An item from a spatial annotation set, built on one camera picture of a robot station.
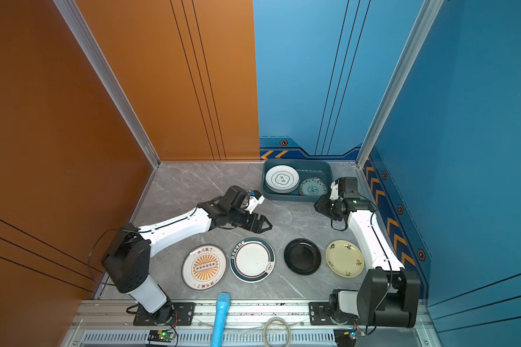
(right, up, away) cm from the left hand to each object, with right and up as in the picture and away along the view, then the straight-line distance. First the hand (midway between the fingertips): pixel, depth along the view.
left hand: (266, 223), depth 82 cm
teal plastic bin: (+29, +23, +32) cm, 49 cm away
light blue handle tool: (-15, -26, -9) cm, 32 cm away
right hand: (+20, +7, +2) cm, 21 cm away
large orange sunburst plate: (-24, -17, +1) cm, 30 cm away
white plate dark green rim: (-6, -15, +3) cm, 16 cm away
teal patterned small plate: (+24, +14, +27) cm, 38 cm away
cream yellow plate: (+31, -14, +3) cm, 35 cm away
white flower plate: (+8, +17, +27) cm, 33 cm away
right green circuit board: (+26, -35, -12) cm, 45 cm away
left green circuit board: (-35, -35, -11) cm, 50 cm away
